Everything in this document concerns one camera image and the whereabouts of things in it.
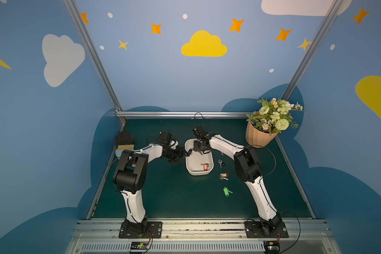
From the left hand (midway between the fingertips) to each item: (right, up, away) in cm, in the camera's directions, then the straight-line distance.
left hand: (186, 155), depth 96 cm
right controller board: (+41, -40, -24) cm, 62 cm away
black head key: (+22, -5, +2) cm, 23 cm away
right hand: (+9, +6, +8) cm, 13 cm away
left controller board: (-21, -39, -24) cm, 50 cm away
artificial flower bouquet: (+47, +23, -14) cm, 54 cm away
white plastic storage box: (+5, -3, +2) cm, 7 cm away
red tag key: (+12, -6, 0) cm, 14 cm away
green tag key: (+23, -19, -9) cm, 32 cm away
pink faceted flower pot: (+45, +10, +1) cm, 46 cm away
